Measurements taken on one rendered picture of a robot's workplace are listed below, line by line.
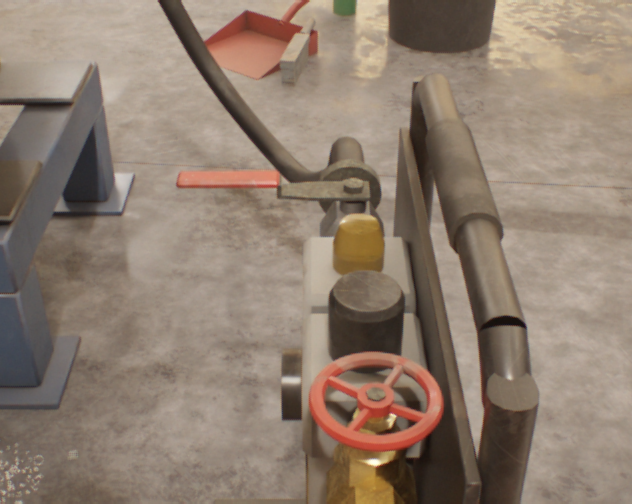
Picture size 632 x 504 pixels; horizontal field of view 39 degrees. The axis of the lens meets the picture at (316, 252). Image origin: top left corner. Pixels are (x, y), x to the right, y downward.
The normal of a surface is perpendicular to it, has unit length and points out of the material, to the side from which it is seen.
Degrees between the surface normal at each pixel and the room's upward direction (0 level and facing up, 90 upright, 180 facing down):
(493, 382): 18
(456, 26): 93
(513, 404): 12
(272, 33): 90
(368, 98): 0
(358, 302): 0
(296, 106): 0
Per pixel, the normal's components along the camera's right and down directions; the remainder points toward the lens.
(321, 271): 0.00, -0.82
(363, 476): -0.38, 0.53
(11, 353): 0.00, 0.57
